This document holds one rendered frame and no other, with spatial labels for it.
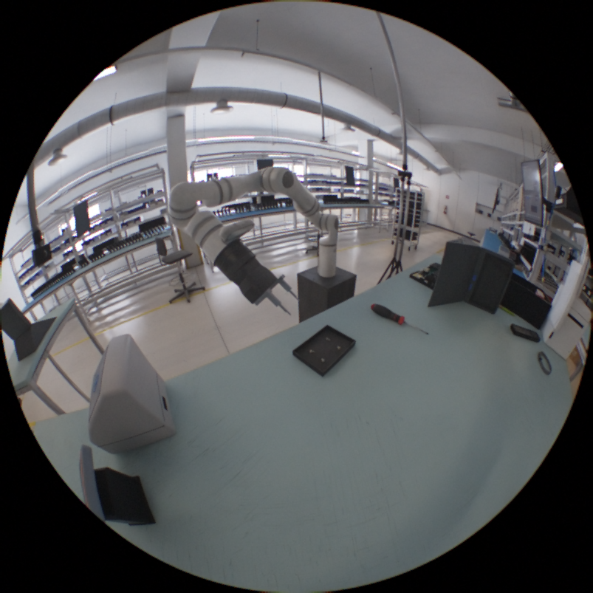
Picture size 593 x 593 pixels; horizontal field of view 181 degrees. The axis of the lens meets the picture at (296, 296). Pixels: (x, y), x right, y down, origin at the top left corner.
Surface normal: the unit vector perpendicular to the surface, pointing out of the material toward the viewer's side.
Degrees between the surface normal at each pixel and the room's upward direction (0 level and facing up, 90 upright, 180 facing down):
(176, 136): 90
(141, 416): 90
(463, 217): 90
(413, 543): 0
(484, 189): 90
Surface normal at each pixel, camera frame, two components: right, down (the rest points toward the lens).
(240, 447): -0.04, -0.85
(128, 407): 0.60, 0.40
